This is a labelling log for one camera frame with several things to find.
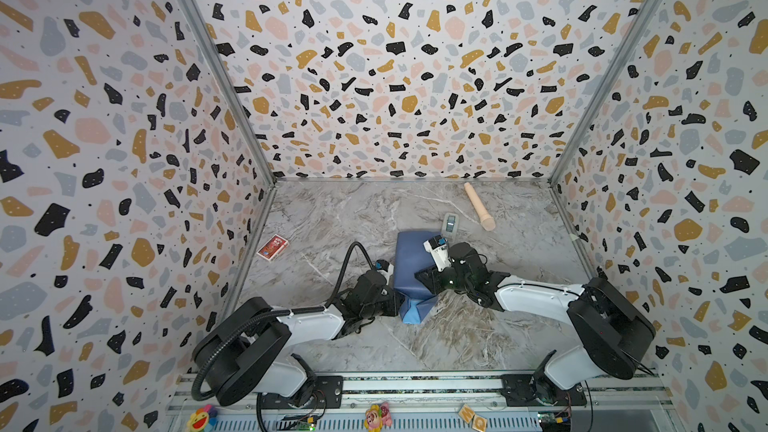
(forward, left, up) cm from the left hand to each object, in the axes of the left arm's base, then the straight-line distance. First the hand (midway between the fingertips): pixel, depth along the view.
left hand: (407, 295), depth 85 cm
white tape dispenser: (+26, -16, -2) cm, 30 cm away
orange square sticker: (-28, -13, -3) cm, 31 cm away
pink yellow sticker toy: (-28, +8, -2) cm, 29 cm away
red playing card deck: (+17, +44, -3) cm, 48 cm away
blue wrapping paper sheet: (+11, -1, +3) cm, 11 cm away
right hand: (+5, -2, +5) cm, 7 cm away
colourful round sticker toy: (-28, +48, -3) cm, 55 cm away
